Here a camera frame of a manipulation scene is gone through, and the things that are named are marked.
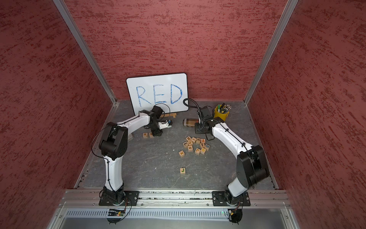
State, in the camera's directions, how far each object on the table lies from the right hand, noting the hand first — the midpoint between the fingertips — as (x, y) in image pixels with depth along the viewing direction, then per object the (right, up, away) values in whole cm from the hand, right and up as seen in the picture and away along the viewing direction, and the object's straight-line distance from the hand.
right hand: (199, 131), depth 88 cm
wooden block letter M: (-7, -6, +7) cm, 11 cm away
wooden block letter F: (-6, -12, +2) cm, 13 cm away
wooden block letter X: (-11, -14, 0) cm, 18 cm away
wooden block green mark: (0, -8, +7) cm, 10 cm away
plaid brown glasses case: (-5, +5, +15) cm, 17 cm away
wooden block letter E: (-31, -3, +3) cm, 32 cm away
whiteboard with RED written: (-21, +27, +11) cm, 36 cm away
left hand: (-29, -3, +10) cm, 31 cm away
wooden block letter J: (-10, -23, -7) cm, 26 cm away
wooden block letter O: (-6, -8, +4) cm, 11 cm away
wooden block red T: (+3, -7, +7) cm, 10 cm away
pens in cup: (+19, +15, +15) cm, 29 cm away
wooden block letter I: (-3, -7, +7) cm, 10 cm away
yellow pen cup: (+17, +9, +10) cm, 22 cm away
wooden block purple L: (-9, -10, +4) cm, 14 cm away
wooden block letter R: (-37, -4, +9) cm, 39 cm away
